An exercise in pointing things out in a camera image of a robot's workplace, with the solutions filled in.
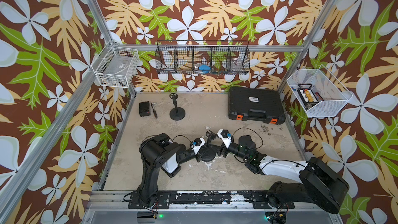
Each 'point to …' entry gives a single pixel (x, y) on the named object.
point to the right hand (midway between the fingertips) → (212, 139)
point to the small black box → (144, 109)
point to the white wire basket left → (118, 67)
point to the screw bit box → (306, 94)
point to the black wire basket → (203, 57)
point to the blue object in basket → (204, 68)
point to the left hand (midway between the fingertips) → (209, 144)
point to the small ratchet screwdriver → (154, 111)
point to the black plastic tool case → (256, 104)
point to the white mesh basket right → (319, 93)
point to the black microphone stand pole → (174, 97)
